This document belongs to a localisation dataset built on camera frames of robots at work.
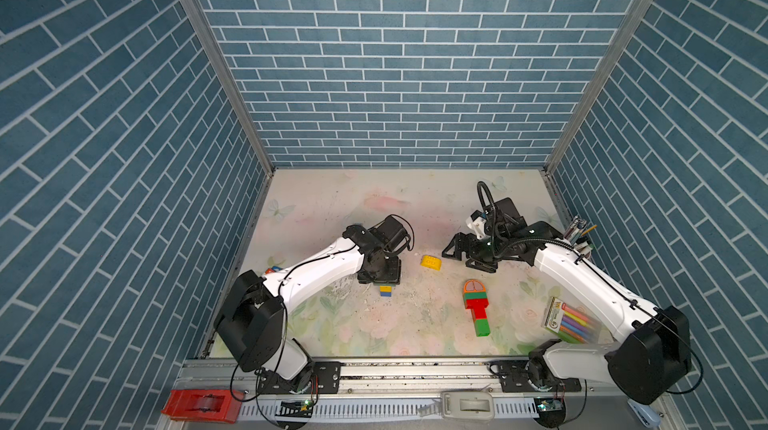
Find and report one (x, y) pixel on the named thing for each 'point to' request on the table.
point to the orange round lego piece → (474, 286)
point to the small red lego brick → (480, 313)
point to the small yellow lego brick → (385, 289)
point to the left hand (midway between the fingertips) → (397, 283)
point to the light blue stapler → (645, 413)
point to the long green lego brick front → (474, 295)
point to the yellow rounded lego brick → (431, 262)
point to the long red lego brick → (476, 303)
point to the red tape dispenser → (205, 405)
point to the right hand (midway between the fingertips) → (456, 259)
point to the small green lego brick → (482, 327)
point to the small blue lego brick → (385, 294)
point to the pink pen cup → (573, 228)
